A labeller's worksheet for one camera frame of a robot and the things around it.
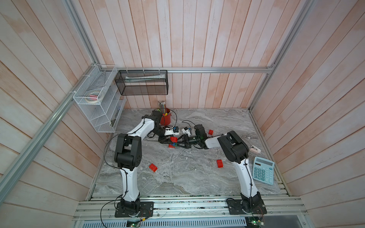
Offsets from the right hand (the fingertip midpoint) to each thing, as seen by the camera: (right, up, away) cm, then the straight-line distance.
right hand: (176, 143), depth 96 cm
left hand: (-4, +4, -2) cm, 6 cm away
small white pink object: (+54, -4, -2) cm, 54 cm away
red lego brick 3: (-3, -2, -1) cm, 4 cm away
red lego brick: (+26, +8, +8) cm, 28 cm away
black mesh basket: (-26, +45, +8) cm, 52 cm away
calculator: (+54, -15, -11) cm, 57 cm away
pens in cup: (-10, +27, +5) cm, 29 cm away
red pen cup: (-9, +17, +15) cm, 24 cm away
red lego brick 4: (-14, -14, -8) cm, 21 cm away
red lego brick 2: (-1, +3, -4) cm, 5 cm away
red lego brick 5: (+29, -12, -7) cm, 32 cm away
